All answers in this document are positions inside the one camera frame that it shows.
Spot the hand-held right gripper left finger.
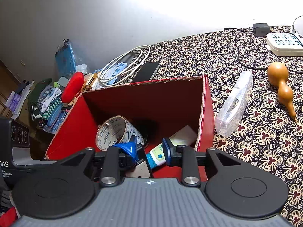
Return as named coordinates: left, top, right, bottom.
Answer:
left=55, top=136, right=139, bottom=187

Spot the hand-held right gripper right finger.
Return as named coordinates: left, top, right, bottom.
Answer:
left=162, top=138, right=240, bottom=187

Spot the white tube blue cap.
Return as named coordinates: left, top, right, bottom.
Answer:
left=145, top=125, right=198, bottom=171

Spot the brown packing tape roll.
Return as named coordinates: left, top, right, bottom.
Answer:
left=96, top=116, right=145, bottom=152

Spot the red cardboard box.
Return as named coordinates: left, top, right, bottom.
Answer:
left=44, top=76, right=215, bottom=182

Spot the clear plastic case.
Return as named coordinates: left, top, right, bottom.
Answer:
left=214, top=71, right=253, bottom=138

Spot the tan wooden gourd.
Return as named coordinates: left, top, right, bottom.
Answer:
left=267, top=61, right=297, bottom=120

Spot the blue oval case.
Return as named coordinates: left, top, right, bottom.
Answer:
left=46, top=104, right=64, bottom=126

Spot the pile of clothes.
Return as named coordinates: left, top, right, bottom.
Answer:
left=27, top=78, right=69, bottom=133

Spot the small grey box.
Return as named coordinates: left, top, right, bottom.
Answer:
left=57, top=76, right=70, bottom=88

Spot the red plush cushion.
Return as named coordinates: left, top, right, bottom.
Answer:
left=62, top=72, right=85, bottom=104

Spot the black smartphone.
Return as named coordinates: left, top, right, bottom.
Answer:
left=134, top=61, right=161, bottom=83

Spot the blue white paper packet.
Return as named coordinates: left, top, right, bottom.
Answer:
left=93, top=62, right=128, bottom=86

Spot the blue zip pouch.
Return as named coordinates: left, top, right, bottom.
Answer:
left=55, top=38, right=77, bottom=72

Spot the patterned floral cloth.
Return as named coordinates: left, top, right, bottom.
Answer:
left=128, top=25, right=303, bottom=227

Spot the black power adapter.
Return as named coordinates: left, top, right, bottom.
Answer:
left=252, top=23, right=271, bottom=37

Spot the white power strip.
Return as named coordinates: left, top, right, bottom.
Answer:
left=266, top=32, right=303, bottom=57

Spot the coiled white cable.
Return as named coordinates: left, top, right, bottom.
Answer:
left=97, top=45, right=151, bottom=87

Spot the black cable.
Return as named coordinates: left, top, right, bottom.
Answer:
left=224, top=27, right=303, bottom=74

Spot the white power cable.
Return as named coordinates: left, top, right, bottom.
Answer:
left=290, top=15, right=303, bottom=35

